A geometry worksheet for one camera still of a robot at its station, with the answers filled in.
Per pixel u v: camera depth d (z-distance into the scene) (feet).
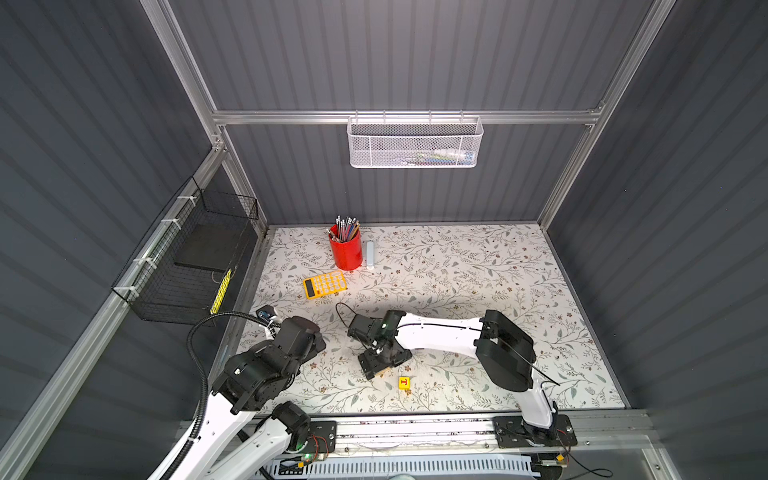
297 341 1.63
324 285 3.34
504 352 1.75
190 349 2.15
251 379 1.51
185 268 2.38
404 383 2.65
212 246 2.52
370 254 3.55
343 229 3.35
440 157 3.00
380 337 2.04
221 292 2.26
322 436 2.38
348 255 3.35
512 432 2.41
